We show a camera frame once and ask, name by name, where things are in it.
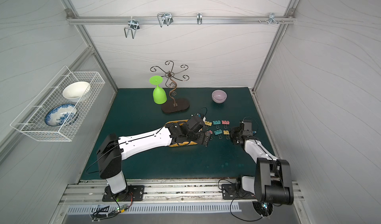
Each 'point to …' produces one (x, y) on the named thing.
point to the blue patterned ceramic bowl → (61, 115)
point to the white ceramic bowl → (76, 91)
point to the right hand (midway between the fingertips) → (229, 129)
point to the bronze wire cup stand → (171, 106)
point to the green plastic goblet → (159, 94)
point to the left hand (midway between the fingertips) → (205, 136)
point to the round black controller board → (264, 208)
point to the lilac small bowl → (219, 96)
